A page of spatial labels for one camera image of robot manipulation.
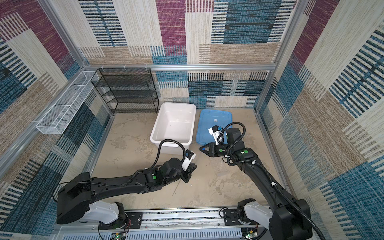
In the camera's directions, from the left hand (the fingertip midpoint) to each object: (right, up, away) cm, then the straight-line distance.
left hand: (196, 164), depth 77 cm
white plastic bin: (-15, +23, +38) cm, 47 cm away
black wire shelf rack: (-49, +45, +33) cm, 74 cm away
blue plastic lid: (+9, +24, +38) cm, 46 cm away
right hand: (+2, +7, -1) cm, 7 cm away
